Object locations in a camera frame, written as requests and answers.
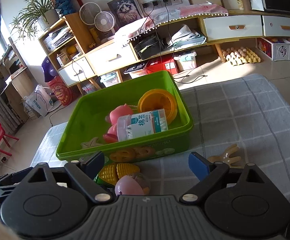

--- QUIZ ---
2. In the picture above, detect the white starfish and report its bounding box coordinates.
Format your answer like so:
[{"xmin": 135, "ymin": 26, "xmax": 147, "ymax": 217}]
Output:
[{"xmin": 80, "ymin": 137, "xmax": 103, "ymax": 149}]

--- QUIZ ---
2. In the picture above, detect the pink pig toy figure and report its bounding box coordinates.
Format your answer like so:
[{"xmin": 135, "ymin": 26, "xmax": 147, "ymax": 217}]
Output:
[{"xmin": 103, "ymin": 104, "xmax": 133, "ymax": 144}]

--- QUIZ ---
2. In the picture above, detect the pink toy ball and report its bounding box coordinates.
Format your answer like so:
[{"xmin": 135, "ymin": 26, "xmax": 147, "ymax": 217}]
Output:
[{"xmin": 115, "ymin": 173, "xmax": 151, "ymax": 196}]

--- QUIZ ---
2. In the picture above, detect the cotton swab jar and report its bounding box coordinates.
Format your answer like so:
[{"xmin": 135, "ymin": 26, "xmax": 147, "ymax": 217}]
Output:
[{"xmin": 117, "ymin": 109, "xmax": 168, "ymax": 141}]

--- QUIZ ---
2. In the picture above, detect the yellow toy pumpkin half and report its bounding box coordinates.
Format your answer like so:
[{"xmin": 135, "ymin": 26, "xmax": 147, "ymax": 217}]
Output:
[{"xmin": 137, "ymin": 89, "xmax": 178, "ymax": 125}]

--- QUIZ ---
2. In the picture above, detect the beige toy octopus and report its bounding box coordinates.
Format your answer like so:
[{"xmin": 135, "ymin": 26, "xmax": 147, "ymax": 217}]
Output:
[{"xmin": 207, "ymin": 144, "xmax": 243, "ymax": 168}]

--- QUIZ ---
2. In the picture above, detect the yellow toy corn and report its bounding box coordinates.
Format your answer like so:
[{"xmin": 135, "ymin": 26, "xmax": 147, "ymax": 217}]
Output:
[{"xmin": 94, "ymin": 163, "xmax": 140, "ymax": 186}]

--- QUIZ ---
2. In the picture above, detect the green plastic storage box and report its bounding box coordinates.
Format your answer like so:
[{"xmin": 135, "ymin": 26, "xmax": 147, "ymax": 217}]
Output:
[{"xmin": 56, "ymin": 71, "xmax": 194, "ymax": 163}]

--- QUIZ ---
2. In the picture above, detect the grey checked tablecloth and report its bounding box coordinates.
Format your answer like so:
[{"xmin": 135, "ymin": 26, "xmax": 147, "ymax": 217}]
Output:
[{"xmin": 32, "ymin": 71, "xmax": 290, "ymax": 198}]

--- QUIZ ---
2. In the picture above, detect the red cartoon bag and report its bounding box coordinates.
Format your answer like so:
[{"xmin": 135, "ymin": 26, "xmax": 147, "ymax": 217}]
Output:
[{"xmin": 48, "ymin": 76, "xmax": 73, "ymax": 106}]

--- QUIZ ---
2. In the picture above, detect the egg tray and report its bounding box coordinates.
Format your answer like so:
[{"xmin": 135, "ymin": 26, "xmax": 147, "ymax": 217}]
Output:
[{"xmin": 221, "ymin": 47, "xmax": 261, "ymax": 66}]

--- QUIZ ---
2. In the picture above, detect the wooden shelf unit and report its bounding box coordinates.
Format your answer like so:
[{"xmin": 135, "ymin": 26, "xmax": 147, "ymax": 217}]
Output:
[{"xmin": 38, "ymin": 12, "xmax": 97, "ymax": 81}]

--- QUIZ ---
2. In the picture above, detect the white patterned storage box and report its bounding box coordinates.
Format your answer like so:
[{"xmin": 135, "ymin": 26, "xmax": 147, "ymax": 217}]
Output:
[{"xmin": 256, "ymin": 37, "xmax": 290, "ymax": 61}]

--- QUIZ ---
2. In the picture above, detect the wooden white tv cabinet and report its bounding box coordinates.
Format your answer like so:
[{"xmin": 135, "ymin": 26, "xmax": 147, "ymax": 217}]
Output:
[{"xmin": 57, "ymin": 8, "xmax": 290, "ymax": 95}]

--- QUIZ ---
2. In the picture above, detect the white desk fan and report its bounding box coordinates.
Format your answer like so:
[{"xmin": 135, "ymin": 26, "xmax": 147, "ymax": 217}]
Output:
[{"xmin": 94, "ymin": 11, "xmax": 116, "ymax": 34}]

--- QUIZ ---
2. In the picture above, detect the potted green plant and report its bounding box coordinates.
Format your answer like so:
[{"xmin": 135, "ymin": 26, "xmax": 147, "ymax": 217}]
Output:
[{"xmin": 10, "ymin": 0, "xmax": 56, "ymax": 39}]

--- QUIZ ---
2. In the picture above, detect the cat portrait picture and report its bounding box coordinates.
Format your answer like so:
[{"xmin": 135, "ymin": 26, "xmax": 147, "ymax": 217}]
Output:
[{"xmin": 108, "ymin": 0, "xmax": 144, "ymax": 27}]

